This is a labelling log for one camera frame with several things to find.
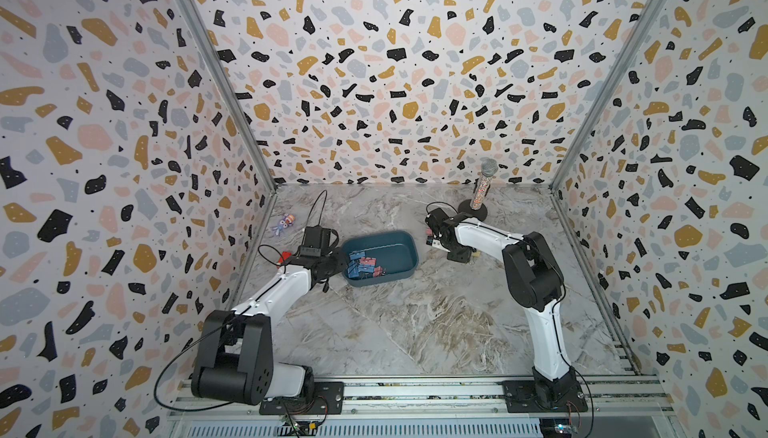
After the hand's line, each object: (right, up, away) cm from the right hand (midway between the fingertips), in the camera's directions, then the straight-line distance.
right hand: (468, 246), depth 100 cm
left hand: (-40, -3, -10) cm, 41 cm away
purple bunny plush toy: (-64, +8, +6) cm, 65 cm away
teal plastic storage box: (-31, -3, 0) cm, 31 cm away
